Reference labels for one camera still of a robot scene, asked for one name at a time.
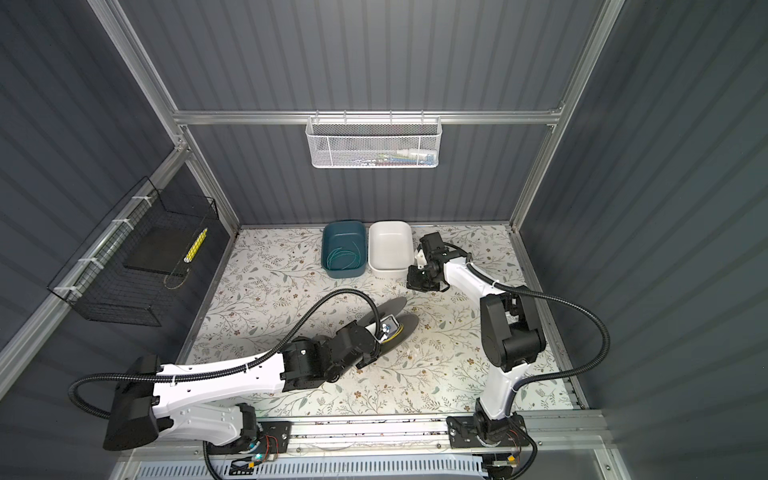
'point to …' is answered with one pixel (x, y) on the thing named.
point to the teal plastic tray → (344, 248)
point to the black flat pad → (162, 250)
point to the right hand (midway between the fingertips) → (412, 285)
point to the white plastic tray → (390, 248)
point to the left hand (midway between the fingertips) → (375, 327)
